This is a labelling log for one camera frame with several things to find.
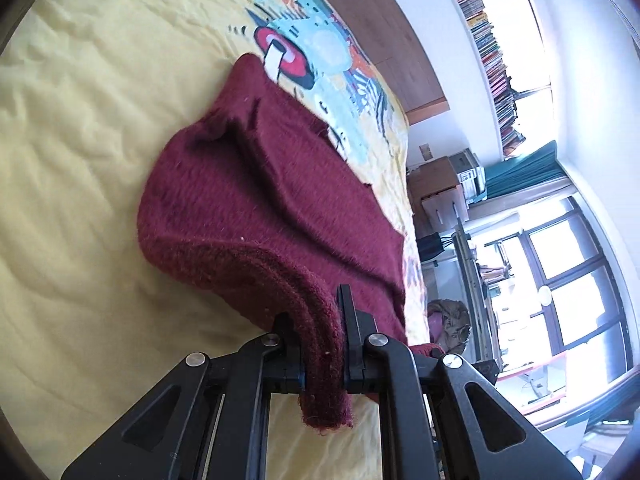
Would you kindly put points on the dark red knitted sweater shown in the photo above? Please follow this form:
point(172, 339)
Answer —
point(252, 202)

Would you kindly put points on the glass desk with clutter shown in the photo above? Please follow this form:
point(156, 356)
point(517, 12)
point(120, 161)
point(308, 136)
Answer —
point(484, 326)

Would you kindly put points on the wooden bed headboard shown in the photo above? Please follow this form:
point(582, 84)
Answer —
point(388, 39)

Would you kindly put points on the black bag beside chest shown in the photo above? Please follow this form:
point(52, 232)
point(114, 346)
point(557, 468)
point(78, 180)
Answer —
point(429, 247)

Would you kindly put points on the purple plastic chair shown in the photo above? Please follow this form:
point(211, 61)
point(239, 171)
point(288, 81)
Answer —
point(435, 325)

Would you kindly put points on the yellow printed duvet cover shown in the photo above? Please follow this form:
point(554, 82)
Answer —
point(91, 91)

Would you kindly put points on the window with dark frame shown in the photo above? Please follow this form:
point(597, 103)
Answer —
point(562, 330)

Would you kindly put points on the wall shelf of books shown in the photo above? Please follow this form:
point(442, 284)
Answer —
point(502, 94)

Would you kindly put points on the wooden chest of drawers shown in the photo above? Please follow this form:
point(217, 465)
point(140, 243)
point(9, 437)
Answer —
point(436, 197)

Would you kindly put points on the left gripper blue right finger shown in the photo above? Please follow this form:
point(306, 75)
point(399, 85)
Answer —
point(439, 417)

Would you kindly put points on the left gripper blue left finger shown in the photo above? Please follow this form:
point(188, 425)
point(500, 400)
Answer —
point(206, 419)

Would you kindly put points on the olive jacket on chair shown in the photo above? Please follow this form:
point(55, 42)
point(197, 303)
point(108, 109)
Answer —
point(457, 324)

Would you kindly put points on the teal curtain right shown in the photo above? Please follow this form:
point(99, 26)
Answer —
point(521, 172)

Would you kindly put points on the white printer on chest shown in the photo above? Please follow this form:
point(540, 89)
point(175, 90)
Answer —
point(471, 175)

